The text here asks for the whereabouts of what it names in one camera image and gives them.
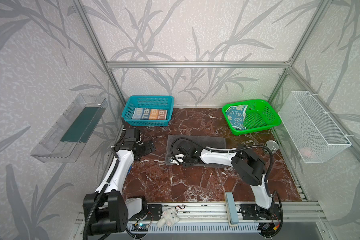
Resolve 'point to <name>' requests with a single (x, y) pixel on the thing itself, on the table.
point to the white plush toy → (168, 218)
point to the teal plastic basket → (155, 102)
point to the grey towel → (211, 141)
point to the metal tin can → (272, 145)
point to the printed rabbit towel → (149, 114)
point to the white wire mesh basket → (315, 136)
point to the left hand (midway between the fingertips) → (150, 144)
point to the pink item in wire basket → (306, 152)
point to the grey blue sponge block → (234, 218)
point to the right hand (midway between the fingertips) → (183, 152)
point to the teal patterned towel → (236, 115)
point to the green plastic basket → (259, 114)
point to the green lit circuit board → (140, 227)
